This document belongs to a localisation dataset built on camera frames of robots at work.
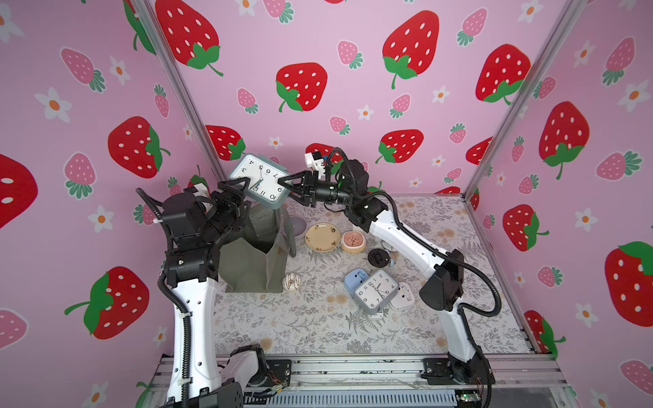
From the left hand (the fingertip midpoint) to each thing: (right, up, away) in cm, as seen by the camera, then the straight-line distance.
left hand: (254, 187), depth 63 cm
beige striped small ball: (+4, -31, +29) cm, 42 cm away
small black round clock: (+37, -23, +32) cm, 54 cm away
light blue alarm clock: (+27, -30, +28) cm, 49 cm away
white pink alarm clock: (+44, -35, +23) cm, 61 cm away
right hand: (+6, -1, -2) cm, 6 cm away
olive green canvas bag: (-6, -22, +19) cm, 30 cm away
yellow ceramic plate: (+15, -16, +47) cm, 52 cm away
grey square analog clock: (+34, -33, +21) cm, 52 cm away
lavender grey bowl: (+5, -11, +42) cm, 44 cm away
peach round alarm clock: (+28, -17, +38) cm, 50 cm away
